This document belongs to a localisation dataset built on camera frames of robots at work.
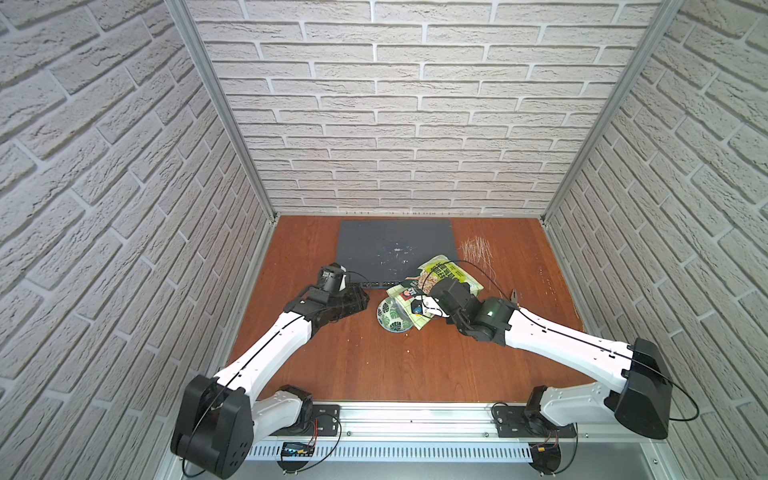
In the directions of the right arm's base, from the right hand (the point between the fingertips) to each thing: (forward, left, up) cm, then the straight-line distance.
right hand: (446, 287), depth 78 cm
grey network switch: (+23, +16, -14) cm, 31 cm away
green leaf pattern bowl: (0, +15, -16) cm, 22 cm away
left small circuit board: (-32, +40, -19) cm, 55 cm away
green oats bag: (+6, +4, -3) cm, 8 cm away
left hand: (+3, +24, -6) cm, 25 cm away
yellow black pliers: (+5, -26, -18) cm, 32 cm away
